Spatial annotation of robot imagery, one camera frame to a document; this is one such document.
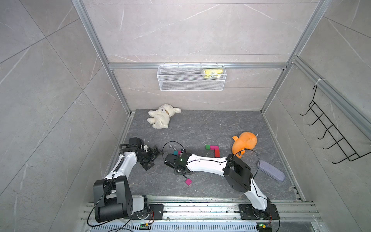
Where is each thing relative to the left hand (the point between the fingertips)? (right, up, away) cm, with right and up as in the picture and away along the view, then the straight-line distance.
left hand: (159, 155), depth 87 cm
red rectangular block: (+37, 0, +9) cm, 38 cm away
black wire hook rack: (+85, +7, -29) cm, 90 cm away
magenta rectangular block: (+36, +3, +12) cm, 38 cm away
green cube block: (+31, +3, +11) cm, 33 cm away
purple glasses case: (+68, -9, -1) cm, 69 cm away
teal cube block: (+9, 0, +8) cm, 12 cm away
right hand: (+13, -10, +1) cm, 17 cm away
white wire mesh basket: (+20, +52, +14) cm, 57 cm away
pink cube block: (+18, -15, -3) cm, 24 cm away
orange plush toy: (+56, +9, +6) cm, 57 cm away
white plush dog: (-3, +24, +15) cm, 28 cm away
